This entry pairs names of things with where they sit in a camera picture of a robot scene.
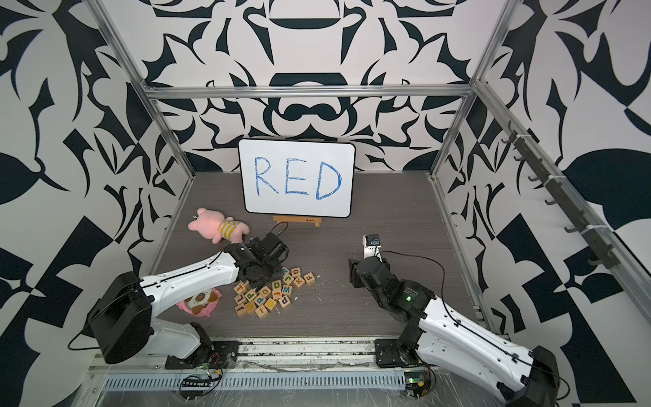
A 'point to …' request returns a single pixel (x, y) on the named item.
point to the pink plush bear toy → (214, 225)
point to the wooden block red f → (277, 293)
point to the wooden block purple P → (284, 301)
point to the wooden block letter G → (296, 271)
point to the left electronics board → (193, 387)
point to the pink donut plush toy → (201, 304)
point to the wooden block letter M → (286, 289)
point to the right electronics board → (417, 383)
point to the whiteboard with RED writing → (297, 177)
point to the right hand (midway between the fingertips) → (356, 258)
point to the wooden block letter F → (309, 277)
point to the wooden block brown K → (298, 281)
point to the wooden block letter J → (287, 279)
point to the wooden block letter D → (276, 285)
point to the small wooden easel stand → (300, 220)
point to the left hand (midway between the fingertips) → (278, 269)
